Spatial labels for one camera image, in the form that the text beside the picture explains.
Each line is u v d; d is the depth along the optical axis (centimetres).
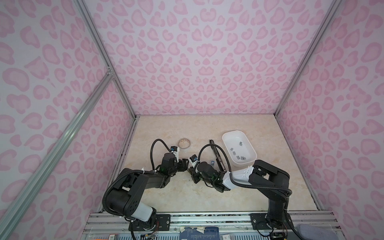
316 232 68
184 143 104
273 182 48
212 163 92
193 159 77
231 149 100
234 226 72
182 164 82
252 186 46
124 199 44
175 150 83
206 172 68
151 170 74
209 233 69
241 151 98
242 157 96
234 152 98
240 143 103
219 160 94
